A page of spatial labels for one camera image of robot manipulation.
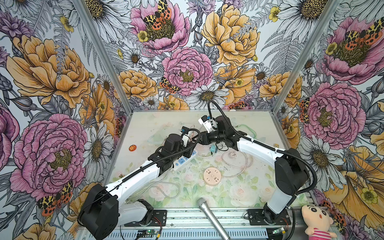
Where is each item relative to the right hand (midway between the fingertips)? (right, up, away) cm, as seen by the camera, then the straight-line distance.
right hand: (195, 142), depth 81 cm
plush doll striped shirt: (+55, -34, -14) cm, 66 cm away
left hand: (-2, -2, +1) cm, 4 cm away
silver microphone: (+3, -29, -7) cm, 30 cm away
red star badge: (-41, -6, +18) cm, 45 cm away
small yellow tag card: (+53, -4, +19) cm, 57 cm away
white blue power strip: (-8, -12, +11) cm, 18 cm away
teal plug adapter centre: (+11, -6, +15) cm, 19 cm away
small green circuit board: (-20, -40, -11) cm, 46 cm away
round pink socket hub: (+9, -20, +4) cm, 22 cm away
